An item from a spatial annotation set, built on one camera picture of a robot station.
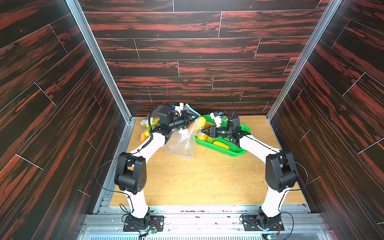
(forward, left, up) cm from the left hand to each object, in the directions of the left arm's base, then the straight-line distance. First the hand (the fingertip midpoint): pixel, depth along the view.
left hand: (199, 116), depth 79 cm
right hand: (+1, -3, -11) cm, 11 cm away
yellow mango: (0, -15, -25) cm, 30 cm away
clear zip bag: (-1, +10, -23) cm, 25 cm away
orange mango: (-2, +2, -6) cm, 6 cm away
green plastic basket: (-7, -22, -22) cm, 32 cm away
